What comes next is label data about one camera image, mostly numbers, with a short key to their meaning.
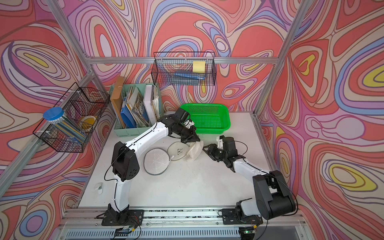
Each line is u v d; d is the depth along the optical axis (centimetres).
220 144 83
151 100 93
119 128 107
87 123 71
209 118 115
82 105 77
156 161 85
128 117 94
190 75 88
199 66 89
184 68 98
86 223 73
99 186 80
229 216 73
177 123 69
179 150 97
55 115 57
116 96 84
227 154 69
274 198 43
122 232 72
